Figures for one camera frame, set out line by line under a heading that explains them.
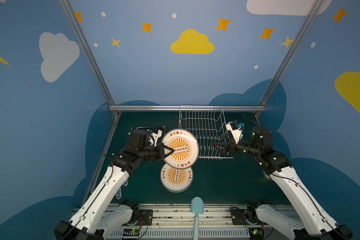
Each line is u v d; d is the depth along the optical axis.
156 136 0.66
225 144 0.59
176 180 0.86
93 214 0.39
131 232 0.73
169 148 0.69
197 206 0.77
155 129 0.69
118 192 0.82
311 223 0.39
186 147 0.73
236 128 0.58
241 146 0.60
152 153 0.61
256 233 0.73
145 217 0.74
